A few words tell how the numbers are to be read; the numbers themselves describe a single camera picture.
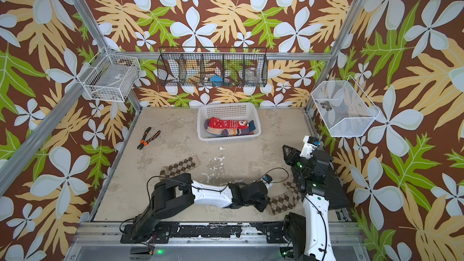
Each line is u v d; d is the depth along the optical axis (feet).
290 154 2.33
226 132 3.36
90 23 2.63
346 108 2.73
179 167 3.05
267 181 2.48
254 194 2.14
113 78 2.80
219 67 3.28
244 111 3.66
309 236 1.48
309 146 2.25
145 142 3.35
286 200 2.71
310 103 3.91
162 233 2.45
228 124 3.45
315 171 1.89
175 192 1.76
